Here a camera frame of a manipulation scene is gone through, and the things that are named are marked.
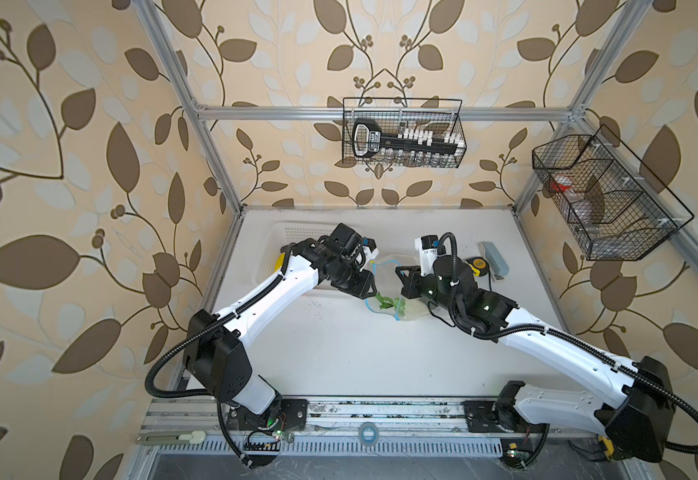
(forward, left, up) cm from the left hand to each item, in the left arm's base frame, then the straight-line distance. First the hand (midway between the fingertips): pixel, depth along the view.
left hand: (374, 288), depth 77 cm
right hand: (+2, -6, +5) cm, 8 cm away
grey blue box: (+20, -41, -14) cm, 48 cm away
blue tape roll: (-30, +1, -19) cm, 35 cm away
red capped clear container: (+26, -51, +15) cm, 59 cm away
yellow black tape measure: (+18, -36, -15) cm, 43 cm away
